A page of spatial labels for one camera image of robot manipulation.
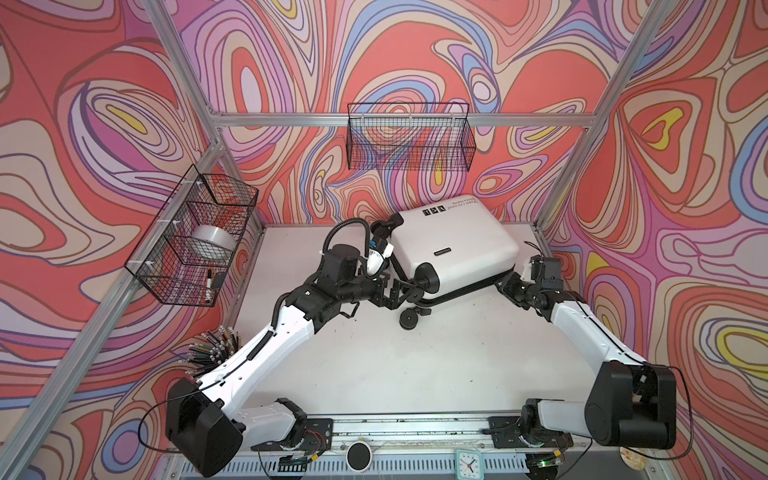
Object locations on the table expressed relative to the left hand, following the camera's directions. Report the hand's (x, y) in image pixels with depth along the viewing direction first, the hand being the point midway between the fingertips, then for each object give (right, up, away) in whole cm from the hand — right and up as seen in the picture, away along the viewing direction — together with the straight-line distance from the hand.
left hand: (402, 280), depth 71 cm
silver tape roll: (-47, +9, +1) cm, 48 cm away
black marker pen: (-47, -1, +1) cm, 47 cm away
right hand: (+31, -5, +17) cm, 35 cm away
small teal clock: (+15, -42, -3) cm, 45 cm away
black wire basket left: (-52, +7, 0) cm, 52 cm away
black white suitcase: (+13, +8, +15) cm, 21 cm away
